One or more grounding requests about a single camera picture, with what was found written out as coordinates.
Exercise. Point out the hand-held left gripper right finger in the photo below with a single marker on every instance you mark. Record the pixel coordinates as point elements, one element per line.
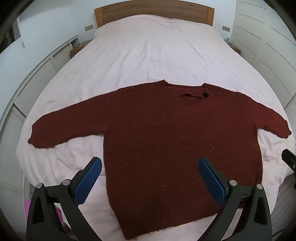
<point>211,183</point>

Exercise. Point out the pink cloth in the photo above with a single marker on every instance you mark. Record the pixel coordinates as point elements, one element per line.
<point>59,215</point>

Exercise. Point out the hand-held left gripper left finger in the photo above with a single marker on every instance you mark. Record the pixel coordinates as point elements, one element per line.
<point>89,179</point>

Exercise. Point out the wooden nightstand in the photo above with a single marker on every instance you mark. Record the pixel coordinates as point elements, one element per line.
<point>234,47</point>
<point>78,47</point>

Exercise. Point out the bed with white sheet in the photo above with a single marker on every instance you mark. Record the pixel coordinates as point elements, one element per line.
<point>150,51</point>

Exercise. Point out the white panelled wardrobe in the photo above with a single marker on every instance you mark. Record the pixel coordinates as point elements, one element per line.
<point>266,46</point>

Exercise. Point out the dark red knitted sweater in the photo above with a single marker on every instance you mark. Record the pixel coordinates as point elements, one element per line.
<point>161,139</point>

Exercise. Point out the beige wall socket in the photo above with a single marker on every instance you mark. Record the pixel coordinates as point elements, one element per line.
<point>89,27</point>
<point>226,28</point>

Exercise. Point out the wooden headboard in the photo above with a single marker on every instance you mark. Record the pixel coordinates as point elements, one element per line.
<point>152,9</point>

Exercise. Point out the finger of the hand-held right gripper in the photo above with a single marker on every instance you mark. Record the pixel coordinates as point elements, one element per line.
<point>290,160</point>

